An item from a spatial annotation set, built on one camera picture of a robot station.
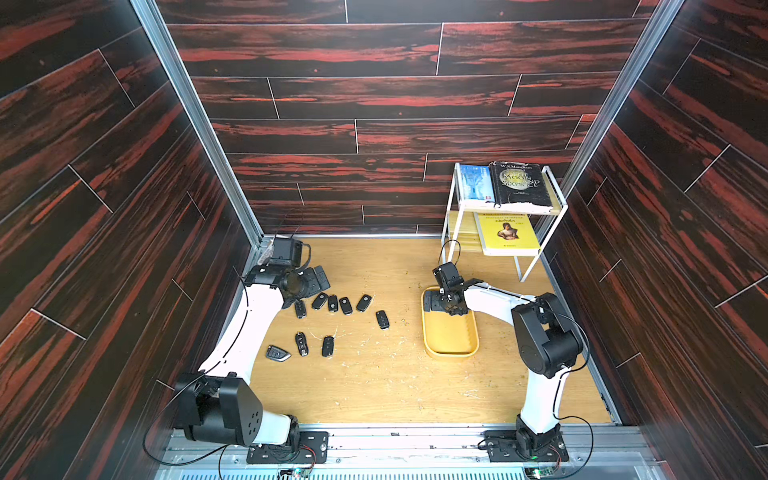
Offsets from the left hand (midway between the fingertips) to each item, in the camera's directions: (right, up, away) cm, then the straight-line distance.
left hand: (315, 285), depth 84 cm
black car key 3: (+2, -7, +15) cm, 17 cm away
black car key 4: (+7, -8, +15) cm, 19 cm away
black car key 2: (-3, -6, +18) cm, 19 cm away
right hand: (+40, -6, +17) cm, 44 cm away
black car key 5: (+12, -7, +18) cm, 23 cm away
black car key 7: (+2, -19, +7) cm, 21 cm away
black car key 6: (+19, -12, +12) cm, 26 cm away
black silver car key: (-13, -21, +5) cm, 25 cm away
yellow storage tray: (+40, -16, +7) cm, 43 cm away
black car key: (-8, -9, +15) cm, 19 cm away
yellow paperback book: (+60, +16, +12) cm, 63 cm away
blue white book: (+47, +31, +5) cm, 57 cm away
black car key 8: (-6, -19, +7) cm, 21 cm away
